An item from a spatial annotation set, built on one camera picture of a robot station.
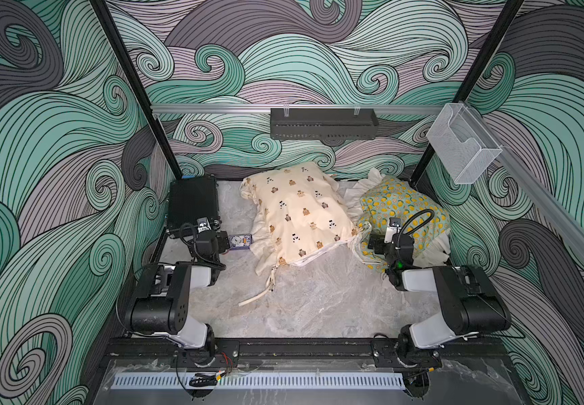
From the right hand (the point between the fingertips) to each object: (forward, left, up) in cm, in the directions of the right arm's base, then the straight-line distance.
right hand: (383, 231), depth 93 cm
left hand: (0, +67, +1) cm, 67 cm away
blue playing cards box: (-1, +56, -5) cm, 56 cm away
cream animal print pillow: (+7, +34, +3) cm, 35 cm away
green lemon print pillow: (+16, +1, 0) cm, 16 cm away
